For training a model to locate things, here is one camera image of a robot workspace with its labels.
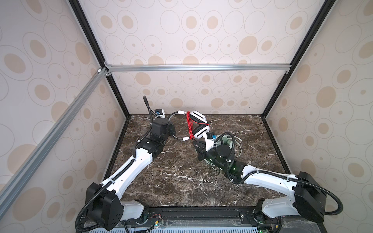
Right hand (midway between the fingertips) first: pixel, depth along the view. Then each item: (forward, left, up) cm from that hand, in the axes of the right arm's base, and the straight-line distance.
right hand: (194, 142), depth 73 cm
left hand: (+12, +10, +5) cm, 16 cm away
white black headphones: (+4, -2, +6) cm, 8 cm away
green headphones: (+14, -21, -17) cm, 30 cm away
